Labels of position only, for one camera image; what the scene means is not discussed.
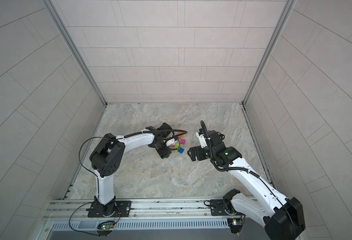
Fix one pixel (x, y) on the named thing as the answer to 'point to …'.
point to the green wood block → (177, 145)
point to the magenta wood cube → (182, 141)
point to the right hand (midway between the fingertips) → (194, 151)
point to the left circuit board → (107, 227)
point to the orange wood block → (179, 137)
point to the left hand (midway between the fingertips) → (168, 149)
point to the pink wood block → (171, 146)
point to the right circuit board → (235, 222)
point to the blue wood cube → (180, 150)
